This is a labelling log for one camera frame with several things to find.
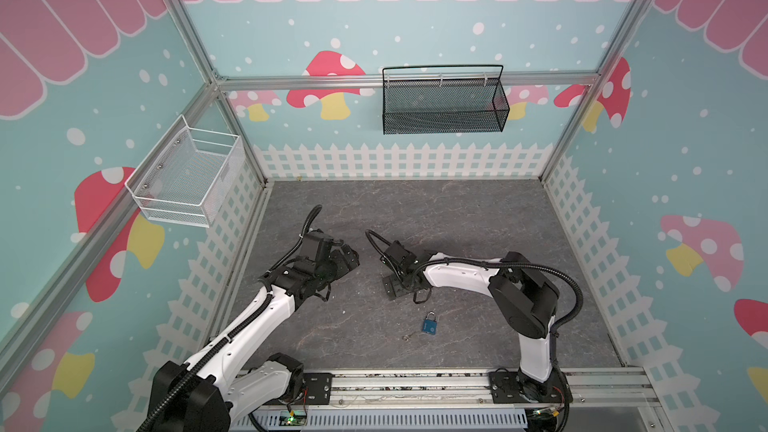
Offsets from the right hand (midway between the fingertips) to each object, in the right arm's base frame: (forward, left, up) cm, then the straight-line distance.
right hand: (399, 284), depth 92 cm
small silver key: (-16, -2, +1) cm, 16 cm away
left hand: (0, +15, +12) cm, 19 cm away
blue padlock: (-12, -9, 0) cm, 15 cm away
